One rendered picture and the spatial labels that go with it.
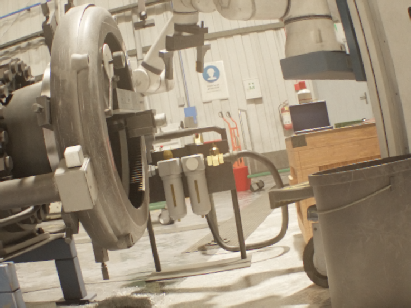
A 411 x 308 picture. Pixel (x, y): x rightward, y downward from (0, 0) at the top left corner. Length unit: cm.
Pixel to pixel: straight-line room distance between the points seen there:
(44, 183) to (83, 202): 11
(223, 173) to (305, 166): 39
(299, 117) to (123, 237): 117
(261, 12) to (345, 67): 29
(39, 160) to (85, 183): 38
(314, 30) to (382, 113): 31
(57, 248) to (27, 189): 81
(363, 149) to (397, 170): 131
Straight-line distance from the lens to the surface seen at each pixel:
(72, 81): 180
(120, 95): 204
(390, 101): 200
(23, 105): 209
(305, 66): 193
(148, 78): 262
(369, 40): 200
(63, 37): 190
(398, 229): 147
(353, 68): 203
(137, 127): 223
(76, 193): 172
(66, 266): 256
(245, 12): 189
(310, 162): 273
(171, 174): 289
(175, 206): 289
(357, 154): 275
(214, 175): 295
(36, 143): 204
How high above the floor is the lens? 44
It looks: level
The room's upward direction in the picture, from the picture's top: 10 degrees counter-clockwise
